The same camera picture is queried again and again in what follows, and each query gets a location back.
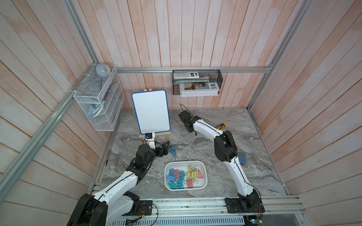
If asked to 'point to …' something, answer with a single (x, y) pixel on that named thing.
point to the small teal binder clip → (182, 175)
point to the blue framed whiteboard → (152, 110)
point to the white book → (197, 89)
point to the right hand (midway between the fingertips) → (194, 123)
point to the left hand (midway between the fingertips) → (163, 143)
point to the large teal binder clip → (180, 183)
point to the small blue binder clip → (171, 177)
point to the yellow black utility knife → (221, 126)
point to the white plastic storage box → (185, 175)
